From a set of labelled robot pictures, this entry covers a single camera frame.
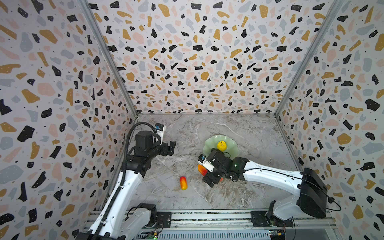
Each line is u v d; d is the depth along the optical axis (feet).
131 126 3.93
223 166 1.95
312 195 1.38
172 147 2.22
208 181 2.33
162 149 2.18
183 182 2.73
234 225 2.40
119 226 1.34
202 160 2.30
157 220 2.40
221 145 3.18
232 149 3.25
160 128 2.13
